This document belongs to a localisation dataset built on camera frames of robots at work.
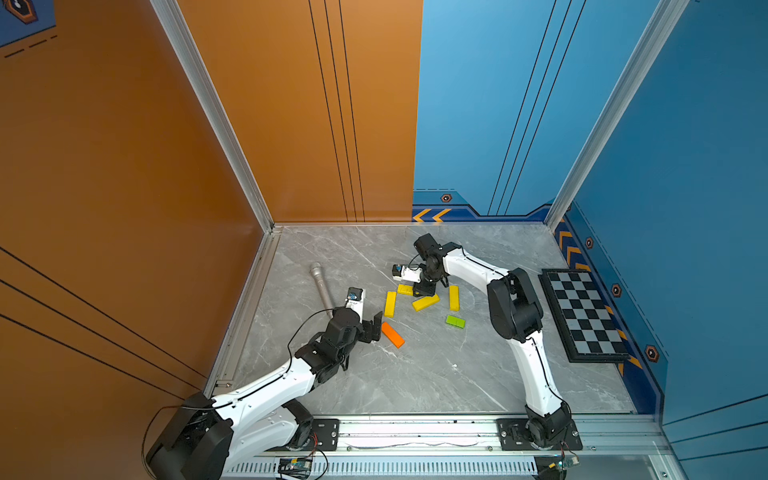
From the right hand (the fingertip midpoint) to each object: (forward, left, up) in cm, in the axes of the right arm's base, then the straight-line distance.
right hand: (419, 285), depth 103 cm
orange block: (-19, +9, +2) cm, 21 cm away
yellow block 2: (-3, +5, +2) cm, 6 cm away
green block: (-14, -11, +1) cm, 18 cm away
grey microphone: (+4, +36, +4) cm, 37 cm away
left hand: (-15, +15, +11) cm, 24 cm away
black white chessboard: (-16, -49, +3) cm, 52 cm away
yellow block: (-8, +10, +1) cm, 13 cm away
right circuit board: (-51, -30, -1) cm, 59 cm away
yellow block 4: (-6, -11, +1) cm, 13 cm away
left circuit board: (-51, +32, -3) cm, 61 cm away
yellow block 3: (-8, -1, +2) cm, 8 cm away
